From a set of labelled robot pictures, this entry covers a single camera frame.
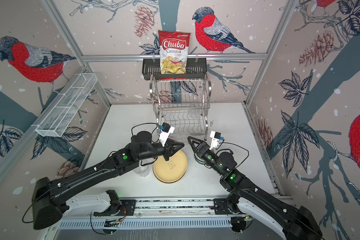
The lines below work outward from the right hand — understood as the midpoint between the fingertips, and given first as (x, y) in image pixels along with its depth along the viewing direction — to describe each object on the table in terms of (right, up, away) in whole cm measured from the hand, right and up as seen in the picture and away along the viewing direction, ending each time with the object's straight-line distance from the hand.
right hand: (186, 144), depth 68 cm
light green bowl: (+7, -11, +13) cm, 19 cm away
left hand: (-2, 0, -4) cm, 5 cm away
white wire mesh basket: (-64, +19, +11) cm, 68 cm away
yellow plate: (-9, -19, +16) cm, 26 cm away
